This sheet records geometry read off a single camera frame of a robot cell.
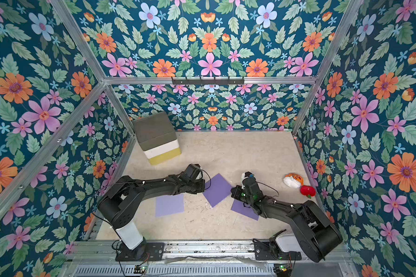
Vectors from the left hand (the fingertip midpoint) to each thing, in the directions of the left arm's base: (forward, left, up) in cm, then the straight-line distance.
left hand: (208, 186), depth 93 cm
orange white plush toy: (-3, -45, +5) cm, 45 cm away
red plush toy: (-8, -53, +1) cm, 53 cm away
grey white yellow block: (+19, +24, +21) cm, 37 cm away
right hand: (-4, -12, +2) cm, 13 cm away
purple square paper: (-14, -14, +4) cm, 20 cm away
